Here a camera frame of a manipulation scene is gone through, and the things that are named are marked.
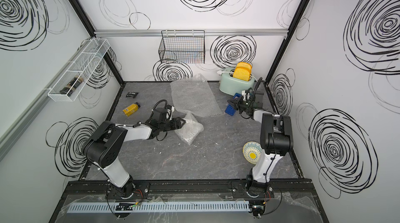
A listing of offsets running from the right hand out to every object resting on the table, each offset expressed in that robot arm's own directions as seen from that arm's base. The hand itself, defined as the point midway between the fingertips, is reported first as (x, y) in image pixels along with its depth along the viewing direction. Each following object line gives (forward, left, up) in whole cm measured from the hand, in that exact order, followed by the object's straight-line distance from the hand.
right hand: (228, 100), depth 93 cm
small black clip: (+12, +67, -10) cm, 69 cm away
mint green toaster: (+15, -1, -3) cm, 15 cm away
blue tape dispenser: (0, -2, -10) cm, 10 cm away
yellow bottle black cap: (-2, +62, -8) cm, 63 cm away
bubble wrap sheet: (-18, +22, -5) cm, 29 cm away
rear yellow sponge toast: (+22, -11, +10) cm, 26 cm away
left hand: (-11, +28, -9) cm, 32 cm away
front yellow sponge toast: (+16, -9, +7) cm, 20 cm away
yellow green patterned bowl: (-26, -12, -11) cm, 31 cm away
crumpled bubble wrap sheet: (+14, +23, -11) cm, 29 cm away
